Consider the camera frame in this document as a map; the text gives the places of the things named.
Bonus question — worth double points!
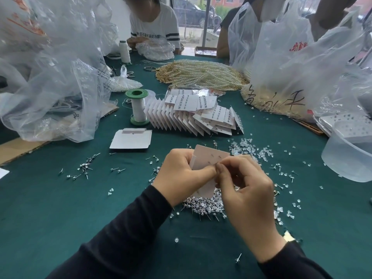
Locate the person's left hand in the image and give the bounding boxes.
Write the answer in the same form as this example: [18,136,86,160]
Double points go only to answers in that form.
[152,148,218,208]

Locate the person's right hand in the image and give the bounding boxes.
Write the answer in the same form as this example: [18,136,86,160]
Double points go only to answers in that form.
[215,155,288,264]

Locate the white earring card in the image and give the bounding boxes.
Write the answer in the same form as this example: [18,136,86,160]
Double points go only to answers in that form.
[189,144,231,200]

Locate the pile of silver stud earrings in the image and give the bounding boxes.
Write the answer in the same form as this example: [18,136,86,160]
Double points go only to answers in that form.
[145,142,230,223]

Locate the clear plastic earring backs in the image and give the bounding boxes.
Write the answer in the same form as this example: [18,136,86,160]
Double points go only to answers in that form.
[228,138,303,227]

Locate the stack of white cards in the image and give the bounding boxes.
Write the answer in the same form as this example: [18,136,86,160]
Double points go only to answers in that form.
[109,128,153,150]

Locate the row of white cards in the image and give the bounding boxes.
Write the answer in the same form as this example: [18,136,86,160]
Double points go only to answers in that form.
[144,88,245,136]

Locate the small scatter of silver studs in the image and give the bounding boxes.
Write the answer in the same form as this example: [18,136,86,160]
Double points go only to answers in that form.
[58,153,102,181]

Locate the person's left forearm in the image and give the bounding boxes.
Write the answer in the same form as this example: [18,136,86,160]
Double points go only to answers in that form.
[46,185,174,279]

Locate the person's right forearm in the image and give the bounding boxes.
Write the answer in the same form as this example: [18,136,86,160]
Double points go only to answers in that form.
[257,241,333,279]

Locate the green spool of white thread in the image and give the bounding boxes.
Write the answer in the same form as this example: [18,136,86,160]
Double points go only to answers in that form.
[125,89,151,127]

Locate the orange and black tool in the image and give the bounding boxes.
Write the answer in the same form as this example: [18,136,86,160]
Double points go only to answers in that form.
[293,119,325,136]

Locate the pile of pearl strands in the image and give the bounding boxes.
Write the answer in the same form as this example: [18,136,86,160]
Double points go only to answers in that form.
[144,58,250,92]

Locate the small bag of pearls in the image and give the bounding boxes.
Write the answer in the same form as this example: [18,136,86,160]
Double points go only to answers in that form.
[110,65,143,93]

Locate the clear plastic bowl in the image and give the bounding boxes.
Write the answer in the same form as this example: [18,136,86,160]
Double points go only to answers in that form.
[321,119,372,183]

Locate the white thread cone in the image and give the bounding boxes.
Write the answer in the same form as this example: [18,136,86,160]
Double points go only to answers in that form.
[118,40,131,65]

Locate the heap of clear plastic bags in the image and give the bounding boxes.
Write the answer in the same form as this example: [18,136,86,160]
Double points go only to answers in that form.
[313,64,372,137]

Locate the large clear plastic bag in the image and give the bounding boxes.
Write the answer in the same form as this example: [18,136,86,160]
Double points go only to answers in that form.
[0,58,120,143]

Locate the white handwritten plastic bag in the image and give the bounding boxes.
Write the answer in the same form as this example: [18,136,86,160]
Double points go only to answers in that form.
[228,0,372,121]

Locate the brown cardboard sheet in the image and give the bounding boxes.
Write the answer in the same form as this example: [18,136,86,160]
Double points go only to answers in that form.
[0,138,53,166]

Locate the dark parked car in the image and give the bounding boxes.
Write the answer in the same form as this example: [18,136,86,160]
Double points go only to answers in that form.
[173,0,222,29]

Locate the white red-printed plastic bag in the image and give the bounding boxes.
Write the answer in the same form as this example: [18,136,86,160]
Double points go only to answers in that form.
[0,0,120,61]

